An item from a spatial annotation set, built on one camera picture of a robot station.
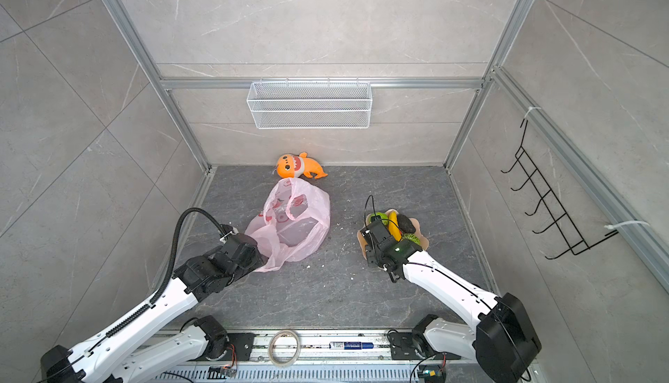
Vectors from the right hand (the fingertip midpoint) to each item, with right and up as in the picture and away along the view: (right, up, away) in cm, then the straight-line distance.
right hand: (380, 250), depth 84 cm
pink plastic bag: (-32, +7, +16) cm, 37 cm away
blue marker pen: (-10, -25, -11) cm, 29 cm away
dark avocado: (+10, +8, +8) cm, 15 cm away
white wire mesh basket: (-25, +53, +17) cm, 61 cm away
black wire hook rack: (+42, +10, -21) cm, 48 cm away
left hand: (-37, +1, -6) cm, 38 cm away
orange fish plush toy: (-34, +30, +26) cm, 52 cm away
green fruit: (+11, +4, +4) cm, 13 cm away
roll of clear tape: (-33, -26, -11) cm, 44 cm away
